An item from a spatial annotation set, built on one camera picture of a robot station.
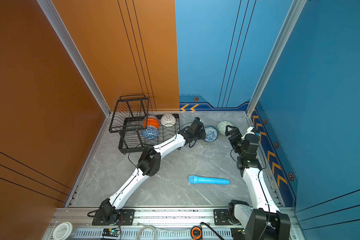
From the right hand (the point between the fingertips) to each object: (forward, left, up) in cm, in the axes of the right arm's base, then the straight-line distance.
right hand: (227, 130), depth 80 cm
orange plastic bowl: (+18, +47, -11) cm, 51 cm away
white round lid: (-43, +77, -16) cm, 90 cm away
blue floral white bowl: (+12, +5, -19) cm, 23 cm away
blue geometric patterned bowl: (+14, +48, -19) cm, 53 cm away
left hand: (+14, +9, -19) cm, 25 cm away
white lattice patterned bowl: (+25, +36, -18) cm, 48 cm away
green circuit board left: (-43, +59, -23) cm, 77 cm away
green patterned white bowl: (+20, -3, -20) cm, 28 cm away
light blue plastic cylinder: (-20, +18, -18) cm, 33 cm away
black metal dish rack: (+26, +67, -15) cm, 73 cm away
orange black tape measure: (-43, +18, -19) cm, 51 cm away
